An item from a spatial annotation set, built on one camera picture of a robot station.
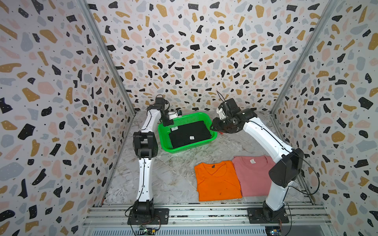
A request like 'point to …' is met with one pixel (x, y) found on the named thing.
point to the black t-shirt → (188, 133)
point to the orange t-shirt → (217, 180)
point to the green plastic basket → (165, 139)
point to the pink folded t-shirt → (253, 173)
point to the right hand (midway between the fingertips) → (212, 128)
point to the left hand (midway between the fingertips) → (171, 118)
